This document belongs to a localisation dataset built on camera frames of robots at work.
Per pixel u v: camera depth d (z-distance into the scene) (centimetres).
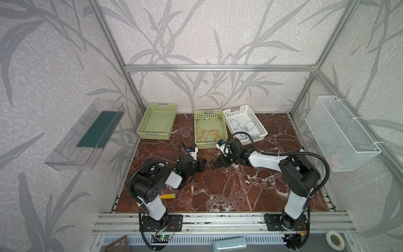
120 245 68
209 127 112
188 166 72
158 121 116
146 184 48
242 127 112
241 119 116
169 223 72
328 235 70
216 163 93
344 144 63
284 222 66
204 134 108
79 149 64
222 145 84
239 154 74
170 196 80
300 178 48
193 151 86
